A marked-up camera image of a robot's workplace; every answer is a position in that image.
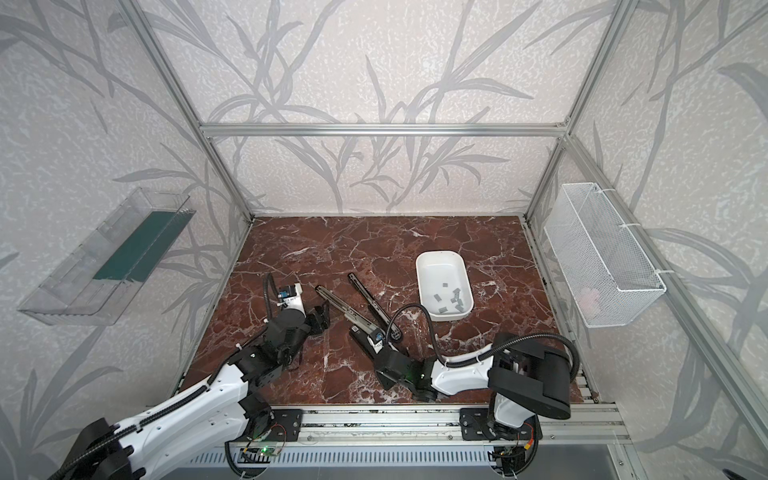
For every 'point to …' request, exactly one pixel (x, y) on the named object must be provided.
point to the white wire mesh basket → (611, 280)
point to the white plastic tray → (444, 283)
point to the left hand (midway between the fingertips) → (326, 295)
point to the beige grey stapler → (352, 315)
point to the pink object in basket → (588, 297)
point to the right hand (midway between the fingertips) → (378, 352)
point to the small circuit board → (267, 452)
